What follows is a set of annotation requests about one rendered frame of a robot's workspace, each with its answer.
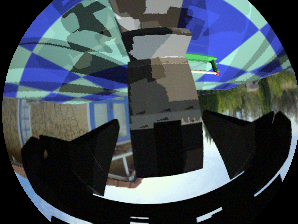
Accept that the metal pin with red cap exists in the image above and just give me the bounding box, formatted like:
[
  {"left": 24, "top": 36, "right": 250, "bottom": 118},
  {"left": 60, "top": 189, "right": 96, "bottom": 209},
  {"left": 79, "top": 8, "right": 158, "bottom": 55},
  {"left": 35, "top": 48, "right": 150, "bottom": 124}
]
[{"left": 192, "top": 69, "right": 220, "bottom": 76}]

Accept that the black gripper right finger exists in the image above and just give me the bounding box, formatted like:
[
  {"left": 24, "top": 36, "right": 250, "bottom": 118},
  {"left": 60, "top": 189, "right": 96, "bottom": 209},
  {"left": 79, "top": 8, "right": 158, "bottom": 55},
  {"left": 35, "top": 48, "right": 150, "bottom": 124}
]
[{"left": 202, "top": 109, "right": 274, "bottom": 180}]

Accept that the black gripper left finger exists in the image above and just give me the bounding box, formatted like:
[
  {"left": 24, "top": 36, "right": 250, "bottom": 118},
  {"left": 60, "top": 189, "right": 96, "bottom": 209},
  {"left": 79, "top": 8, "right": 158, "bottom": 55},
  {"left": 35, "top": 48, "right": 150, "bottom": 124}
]
[{"left": 39, "top": 119, "right": 120, "bottom": 196}]

